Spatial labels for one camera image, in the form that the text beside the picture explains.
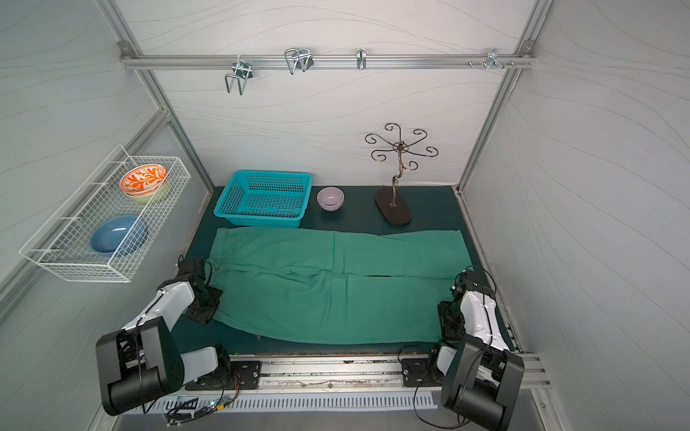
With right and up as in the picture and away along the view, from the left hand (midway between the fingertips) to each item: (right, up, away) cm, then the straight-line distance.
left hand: (216, 306), depth 86 cm
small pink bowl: (+35, +36, +26) cm, 57 cm away
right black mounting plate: (+62, -14, -13) cm, 65 cm away
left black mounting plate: (+14, -15, -13) cm, 24 cm away
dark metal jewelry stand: (+62, +33, +25) cm, 75 cm away
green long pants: (+26, +5, +5) cm, 27 cm away
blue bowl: (-13, +25, -21) cm, 36 cm away
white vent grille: (+60, -19, -16) cm, 65 cm away
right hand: (+74, -4, -3) cm, 74 cm away
